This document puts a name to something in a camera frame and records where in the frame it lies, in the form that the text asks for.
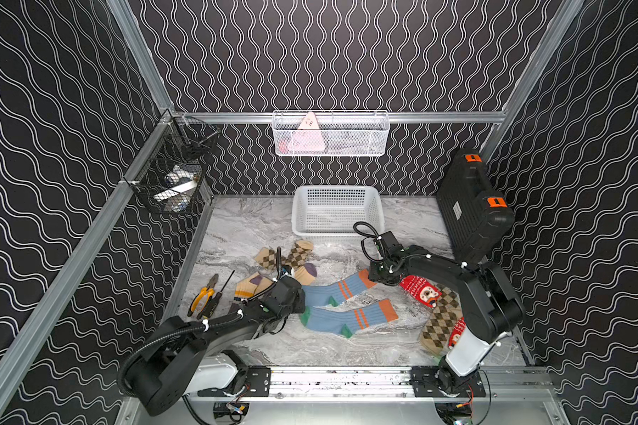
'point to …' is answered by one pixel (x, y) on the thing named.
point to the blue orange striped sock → (350, 321)
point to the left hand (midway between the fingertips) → (301, 292)
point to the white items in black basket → (181, 182)
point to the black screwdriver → (211, 306)
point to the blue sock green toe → (336, 293)
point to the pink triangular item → (308, 136)
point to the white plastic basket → (328, 212)
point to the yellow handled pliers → (203, 298)
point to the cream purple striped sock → (306, 274)
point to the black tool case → (479, 222)
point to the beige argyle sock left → (294, 258)
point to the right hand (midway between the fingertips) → (373, 276)
